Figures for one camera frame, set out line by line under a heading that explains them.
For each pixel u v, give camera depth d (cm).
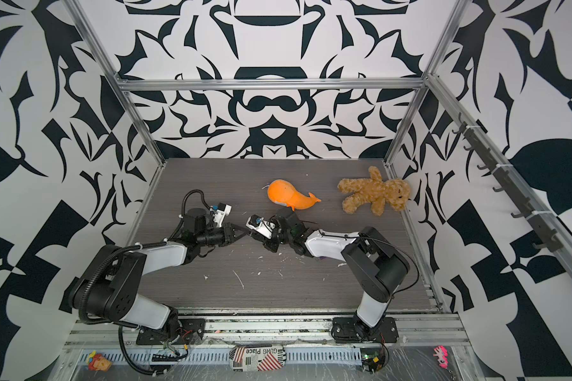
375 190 102
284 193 99
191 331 73
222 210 83
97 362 67
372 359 71
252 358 67
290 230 70
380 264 48
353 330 67
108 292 44
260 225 75
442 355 70
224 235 78
